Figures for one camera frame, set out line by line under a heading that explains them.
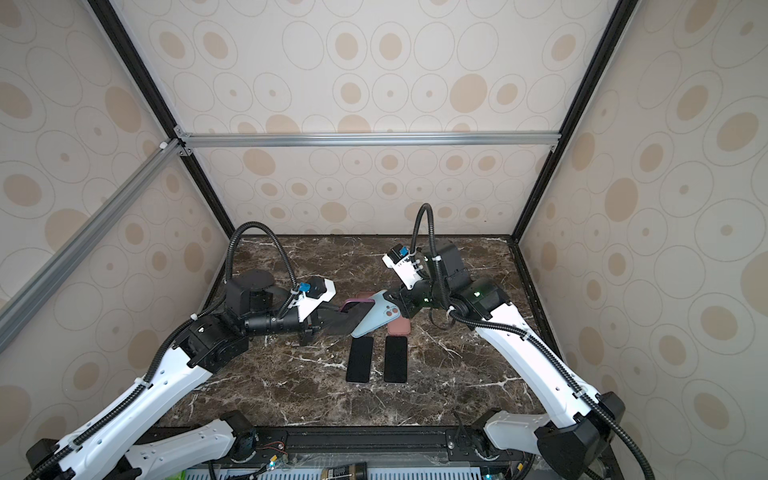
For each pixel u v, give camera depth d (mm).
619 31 701
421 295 584
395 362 867
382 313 701
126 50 726
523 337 437
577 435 365
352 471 676
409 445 745
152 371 427
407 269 603
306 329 538
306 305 531
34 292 534
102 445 383
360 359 873
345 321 615
